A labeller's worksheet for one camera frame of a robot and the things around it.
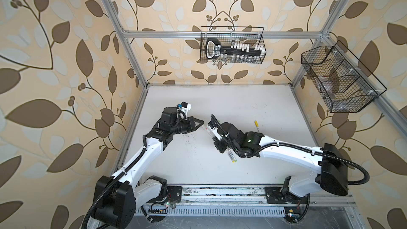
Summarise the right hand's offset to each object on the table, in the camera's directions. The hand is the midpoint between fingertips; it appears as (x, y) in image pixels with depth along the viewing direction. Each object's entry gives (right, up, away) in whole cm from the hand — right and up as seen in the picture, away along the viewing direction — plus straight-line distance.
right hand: (214, 137), depth 79 cm
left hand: (-7, +9, -2) cm, 11 cm away
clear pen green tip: (+12, -14, +6) cm, 19 cm away
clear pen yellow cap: (+27, +4, +20) cm, 34 cm away
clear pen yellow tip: (+10, -14, +6) cm, 19 cm away
